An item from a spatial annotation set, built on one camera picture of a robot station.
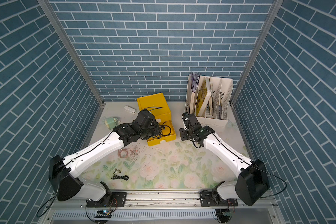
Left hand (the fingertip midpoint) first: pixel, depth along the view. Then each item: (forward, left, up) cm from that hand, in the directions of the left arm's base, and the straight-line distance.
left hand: (165, 129), depth 77 cm
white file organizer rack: (+26, -29, 0) cm, 39 cm away
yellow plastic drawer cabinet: (+22, +7, -1) cm, 23 cm away
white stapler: (+33, +31, -20) cm, 50 cm away
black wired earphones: (-19, +29, -22) cm, 41 cm away
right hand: (+3, -11, -6) cm, 13 cm away
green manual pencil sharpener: (+17, +40, -16) cm, 46 cm away
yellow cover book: (+36, -27, -4) cm, 45 cm away
